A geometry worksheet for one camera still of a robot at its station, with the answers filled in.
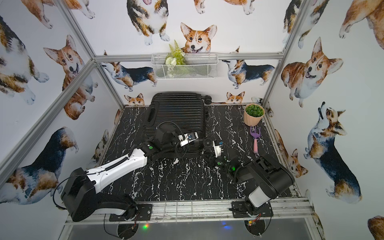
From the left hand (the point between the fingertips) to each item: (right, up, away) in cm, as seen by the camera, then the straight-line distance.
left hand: (192, 133), depth 79 cm
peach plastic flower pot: (+38, +6, +24) cm, 45 cm away
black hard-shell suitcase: (-5, +12, +12) cm, 18 cm away
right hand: (+4, -13, +5) cm, 15 cm away
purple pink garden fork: (+42, -4, +24) cm, 49 cm away
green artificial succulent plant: (+41, +13, +24) cm, 50 cm away
